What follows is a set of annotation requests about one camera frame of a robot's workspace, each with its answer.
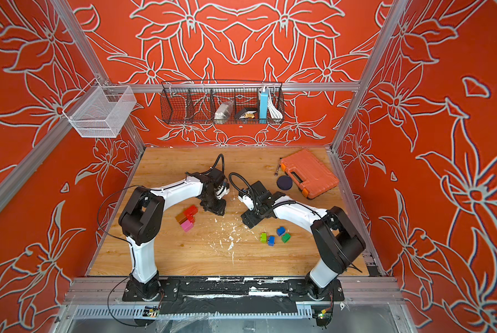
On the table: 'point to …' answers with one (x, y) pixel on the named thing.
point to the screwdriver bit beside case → (279, 166)
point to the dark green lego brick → (286, 237)
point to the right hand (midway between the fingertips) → (246, 216)
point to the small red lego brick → (189, 213)
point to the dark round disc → (284, 182)
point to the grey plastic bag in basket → (225, 110)
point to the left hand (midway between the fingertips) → (221, 210)
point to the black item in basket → (247, 113)
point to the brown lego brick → (181, 218)
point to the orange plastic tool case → (308, 173)
